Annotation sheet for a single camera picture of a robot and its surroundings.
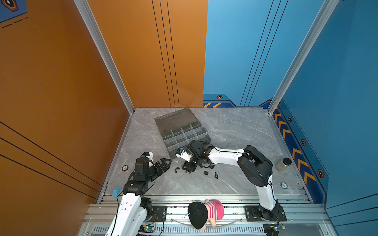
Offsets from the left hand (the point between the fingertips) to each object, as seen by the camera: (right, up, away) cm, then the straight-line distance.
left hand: (166, 162), depth 82 cm
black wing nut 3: (+28, -9, +4) cm, 30 cm away
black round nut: (+22, -7, +4) cm, 24 cm away
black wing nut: (+5, -5, +7) cm, 10 cm away
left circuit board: (-8, -29, -11) cm, 32 cm away
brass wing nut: (0, +8, +17) cm, 19 cm away
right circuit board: (+53, -29, -12) cm, 62 cm away
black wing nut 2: (+26, -4, +7) cm, 28 cm away
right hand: (+9, -4, +7) cm, 12 cm away
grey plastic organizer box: (+5, +19, +22) cm, 29 cm away
